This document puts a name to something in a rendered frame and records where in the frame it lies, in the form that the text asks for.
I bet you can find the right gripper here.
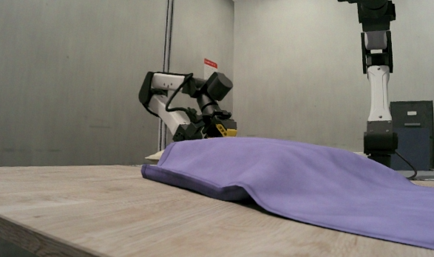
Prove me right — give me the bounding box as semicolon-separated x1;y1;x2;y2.
202;104;237;139

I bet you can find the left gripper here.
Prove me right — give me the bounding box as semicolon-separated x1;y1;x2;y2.
337;0;387;9

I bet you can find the purple cloth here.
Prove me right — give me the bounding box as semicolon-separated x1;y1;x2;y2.
140;137;434;249

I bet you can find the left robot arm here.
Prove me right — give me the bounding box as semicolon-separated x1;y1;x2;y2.
357;0;398;168

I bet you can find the beige pillow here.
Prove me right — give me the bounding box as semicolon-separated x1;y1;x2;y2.
146;150;164;165

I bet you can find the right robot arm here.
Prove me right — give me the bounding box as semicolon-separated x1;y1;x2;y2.
138;72;233;142

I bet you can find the grey vertical metal post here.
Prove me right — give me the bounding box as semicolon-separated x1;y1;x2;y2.
157;0;174;152

